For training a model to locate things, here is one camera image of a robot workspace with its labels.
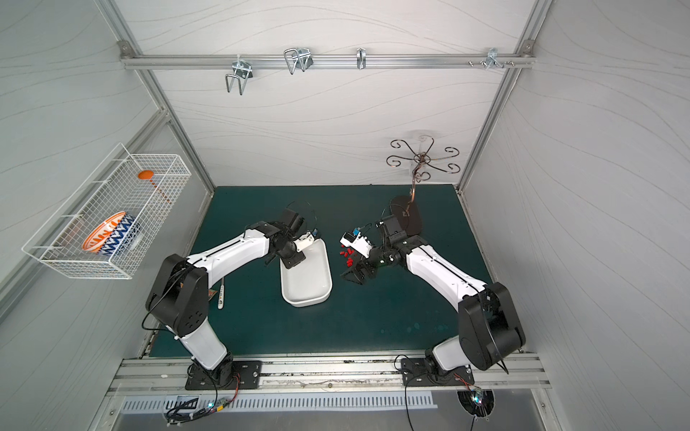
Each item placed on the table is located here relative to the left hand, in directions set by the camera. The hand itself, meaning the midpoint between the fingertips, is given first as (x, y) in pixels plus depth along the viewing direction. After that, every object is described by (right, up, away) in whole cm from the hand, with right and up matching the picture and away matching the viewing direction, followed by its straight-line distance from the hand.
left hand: (296, 254), depth 91 cm
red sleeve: (+15, -1, +8) cm, 17 cm away
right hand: (+19, -1, -8) cm, 21 cm away
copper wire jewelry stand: (+41, +15, +18) cm, 47 cm away
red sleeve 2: (+18, -4, +5) cm, 19 cm away
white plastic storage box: (+5, -9, 0) cm, 11 cm away
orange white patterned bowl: (-42, +8, -28) cm, 51 cm away
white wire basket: (-42, +23, -12) cm, 50 cm away
